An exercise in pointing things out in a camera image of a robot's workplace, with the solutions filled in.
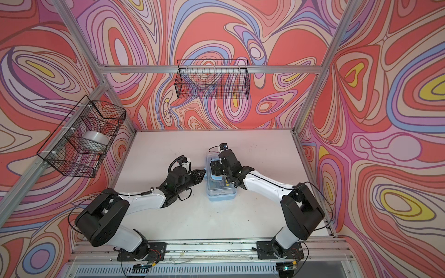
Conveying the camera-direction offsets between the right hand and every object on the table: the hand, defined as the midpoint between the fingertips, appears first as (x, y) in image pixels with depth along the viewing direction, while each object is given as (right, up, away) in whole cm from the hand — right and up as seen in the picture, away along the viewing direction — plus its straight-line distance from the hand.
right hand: (218, 167), depth 88 cm
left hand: (-5, -2, -1) cm, 6 cm away
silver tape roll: (-51, +13, -17) cm, 55 cm away
